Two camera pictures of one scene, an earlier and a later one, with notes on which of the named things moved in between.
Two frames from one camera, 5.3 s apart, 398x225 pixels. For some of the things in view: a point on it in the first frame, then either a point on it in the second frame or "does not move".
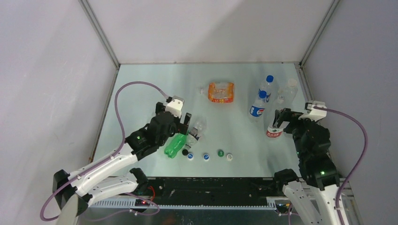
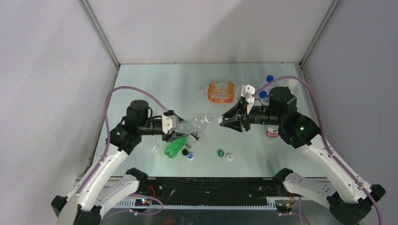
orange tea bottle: (219, 92) does not move
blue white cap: (206, 157) → (221, 118)
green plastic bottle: (175, 143) does not move
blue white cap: (190, 156) does not move
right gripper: (287, 115) → (237, 123)
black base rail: (217, 192) does not move
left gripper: (181, 128) → (173, 135)
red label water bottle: (274, 131) does not move
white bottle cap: (229, 157) does not move
